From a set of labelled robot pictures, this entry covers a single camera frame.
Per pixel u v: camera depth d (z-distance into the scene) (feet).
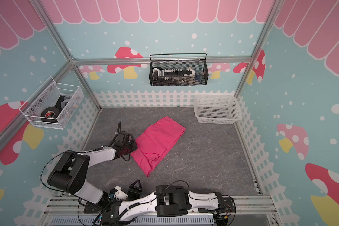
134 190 2.27
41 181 1.45
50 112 2.24
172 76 2.86
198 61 2.94
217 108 4.22
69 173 1.50
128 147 2.67
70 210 2.43
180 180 1.60
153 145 3.11
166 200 1.66
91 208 2.40
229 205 2.43
